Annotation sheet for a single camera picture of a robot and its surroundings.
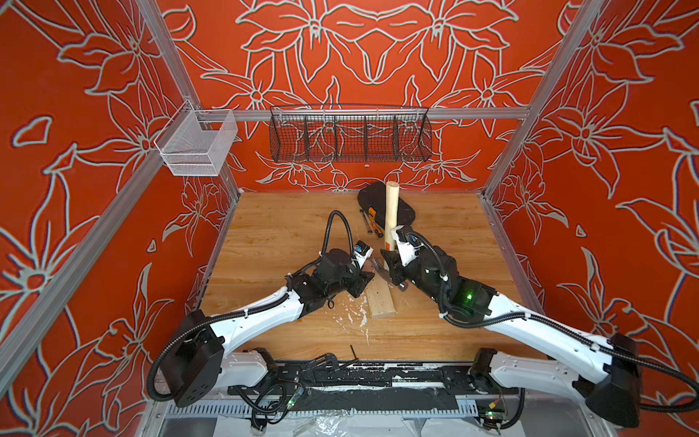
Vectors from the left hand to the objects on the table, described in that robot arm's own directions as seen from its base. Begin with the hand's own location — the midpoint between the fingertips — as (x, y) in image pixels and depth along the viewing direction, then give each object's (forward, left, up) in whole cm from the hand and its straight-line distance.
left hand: (370, 268), depth 79 cm
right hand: (+1, -3, +11) cm, 12 cm away
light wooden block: (-2, -4, -11) cm, 12 cm away
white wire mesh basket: (+36, +63, +17) cm, 75 cm away
